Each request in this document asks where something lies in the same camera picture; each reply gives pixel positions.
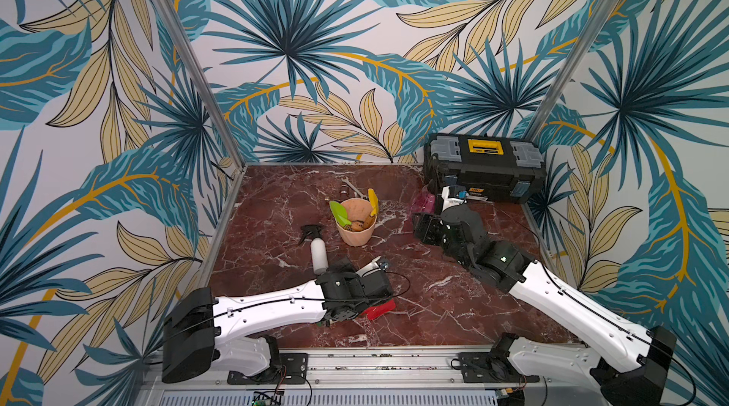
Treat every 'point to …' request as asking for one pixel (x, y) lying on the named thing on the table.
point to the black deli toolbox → (499, 169)
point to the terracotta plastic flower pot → (356, 234)
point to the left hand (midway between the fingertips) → (349, 279)
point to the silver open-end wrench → (345, 180)
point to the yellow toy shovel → (373, 202)
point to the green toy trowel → (340, 212)
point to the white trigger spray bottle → (318, 248)
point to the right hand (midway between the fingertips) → (406, 228)
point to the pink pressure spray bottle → (424, 202)
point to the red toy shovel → (379, 309)
